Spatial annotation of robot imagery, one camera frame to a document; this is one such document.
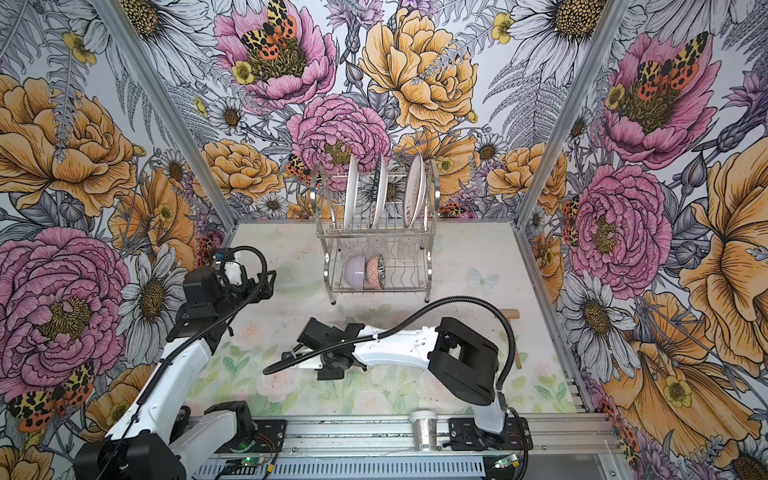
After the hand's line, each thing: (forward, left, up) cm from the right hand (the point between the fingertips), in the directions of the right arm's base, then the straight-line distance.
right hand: (328, 365), depth 81 cm
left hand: (+18, +18, +14) cm, 29 cm away
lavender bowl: (+24, -7, +9) cm, 27 cm away
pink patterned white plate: (+39, -25, +27) cm, 53 cm away
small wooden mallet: (+15, -54, -3) cm, 56 cm away
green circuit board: (-20, +17, -4) cm, 27 cm away
